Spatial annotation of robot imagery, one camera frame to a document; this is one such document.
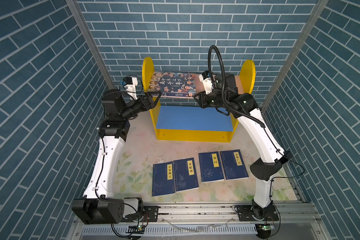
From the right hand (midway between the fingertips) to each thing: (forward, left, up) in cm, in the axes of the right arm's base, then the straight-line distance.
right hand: (194, 94), depth 69 cm
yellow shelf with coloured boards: (+9, +10, -29) cm, 32 cm away
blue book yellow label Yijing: (-17, -12, -42) cm, 46 cm away
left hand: (-6, +16, +3) cm, 17 cm away
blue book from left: (-24, +3, -41) cm, 48 cm away
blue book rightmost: (-15, -26, -42) cm, 52 cm away
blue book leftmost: (-26, +16, -41) cm, 51 cm away
